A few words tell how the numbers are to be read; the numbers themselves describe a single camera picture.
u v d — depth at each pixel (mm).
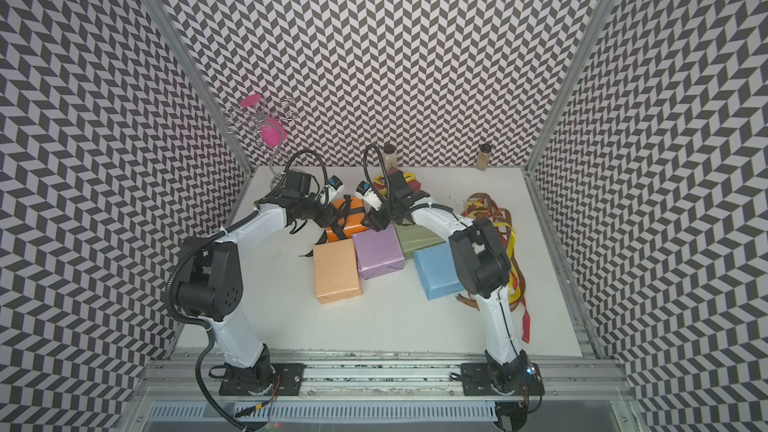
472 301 871
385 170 1156
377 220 846
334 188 842
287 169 761
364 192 829
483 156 1127
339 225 915
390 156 1144
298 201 737
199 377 654
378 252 883
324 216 825
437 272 865
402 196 765
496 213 1037
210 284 484
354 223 921
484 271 537
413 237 915
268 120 1083
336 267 868
